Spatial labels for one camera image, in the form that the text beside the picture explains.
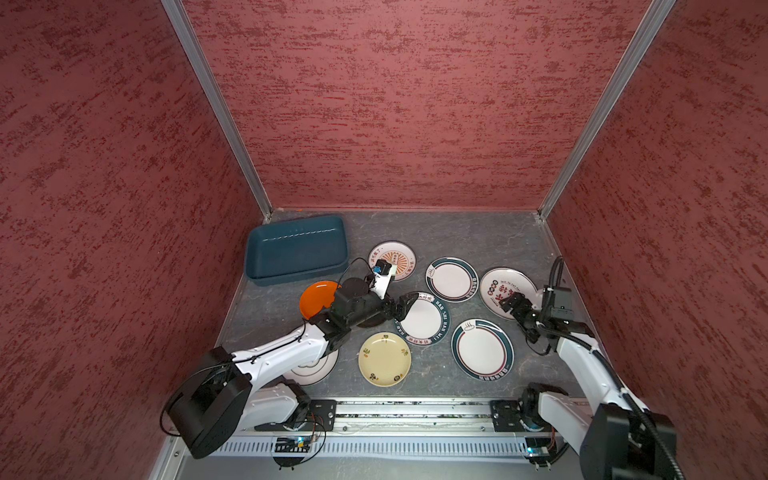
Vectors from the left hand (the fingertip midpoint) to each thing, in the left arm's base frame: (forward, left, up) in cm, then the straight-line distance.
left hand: (405, 291), depth 79 cm
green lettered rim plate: (-2, -7, -16) cm, 17 cm away
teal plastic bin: (+24, +40, -15) cm, 49 cm away
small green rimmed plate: (+15, -18, -17) cm, 28 cm away
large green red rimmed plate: (-10, -24, -16) cm, 30 cm away
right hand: (-1, -30, -10) cm, 32 cm away
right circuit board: (-33, -33, -17) cm, 49 cm away
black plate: (-2, +9, -15) cm, 17 cm away
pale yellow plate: (-13, +6, -16) cm, 22 cm away
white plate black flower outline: (-17, +25, -16) cm, 34 cm away
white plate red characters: (+13, -34, -16) cm, 40 cm away
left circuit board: (-33, +27, -17) cm, 46 cm away
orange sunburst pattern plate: (+24, +1, -15) cm, 28 cm away
